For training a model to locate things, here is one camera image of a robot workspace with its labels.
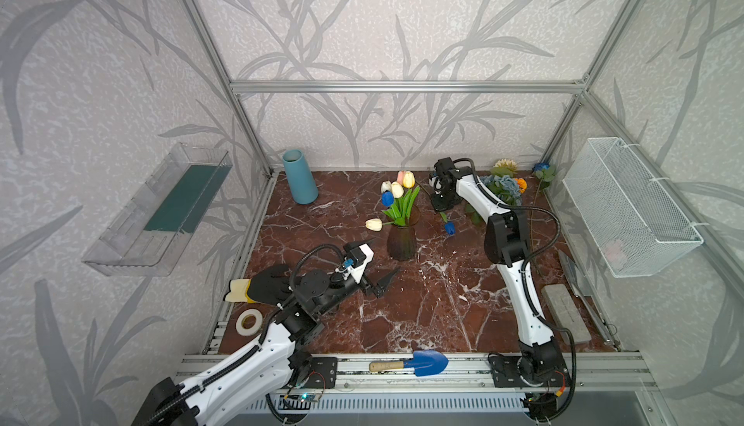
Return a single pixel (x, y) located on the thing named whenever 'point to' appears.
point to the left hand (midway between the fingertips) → (385, 255)
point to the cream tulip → (397, 190)
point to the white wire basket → (632, 221)
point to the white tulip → (386, 186)
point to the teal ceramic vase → (301, 182)
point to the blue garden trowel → (423, 363)
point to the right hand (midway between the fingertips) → (438, 205)
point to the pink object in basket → (615, 254)
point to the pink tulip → (400, 176)
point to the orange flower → (522, 184)
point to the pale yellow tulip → (374, 224)
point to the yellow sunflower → (505, 167)
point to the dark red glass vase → (402, 242)
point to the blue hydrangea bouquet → (505, 188)
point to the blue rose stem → (545, 173)
